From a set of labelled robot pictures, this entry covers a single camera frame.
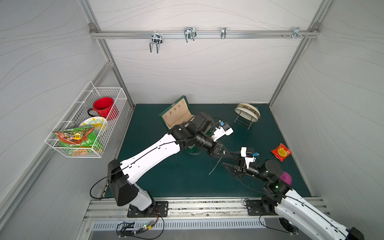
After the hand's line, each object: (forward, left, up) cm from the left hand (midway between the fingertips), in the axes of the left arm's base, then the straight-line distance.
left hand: (229, 157), depth 60 cm
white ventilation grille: (-21, +20, -30) cm, 42 cm away
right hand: (+4, 0, -8) cm, 9 cm away
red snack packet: (+18, -41, -29) cm, 53 cm away
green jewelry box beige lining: (+39, +26, -16) cm, 50 cm away
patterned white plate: (+14, +59, +3) cm, 60 cm away
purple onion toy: (+1, -35, -24) cm, 43 cm away
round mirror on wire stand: (+36, -18, -13) cm, 43 cm away
